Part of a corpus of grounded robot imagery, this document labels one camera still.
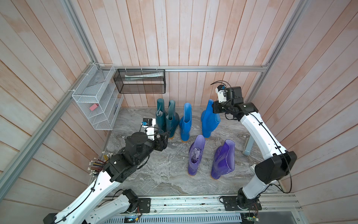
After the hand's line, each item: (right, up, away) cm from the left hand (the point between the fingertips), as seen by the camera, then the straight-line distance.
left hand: (164, 134), depth 66 cm
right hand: (+27, +17, +16) cm, 36 cm away
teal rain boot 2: (+4, +7, +14) cm, 16 cm away
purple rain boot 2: (+30, -13, +3) cm, 33 cm away
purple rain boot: (+16, -11, +9) cm, 22 cm away
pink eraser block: (-44, +15, +16) cm, 49 cm away
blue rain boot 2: (+27, +6, +19) cm, 34 cm away
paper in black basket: (-24, +36, +25) cm, 50 cm away
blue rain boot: (+11, +6, +13) cm, 18 cm away
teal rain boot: (-3, +9, +16) cm, 19 cm away
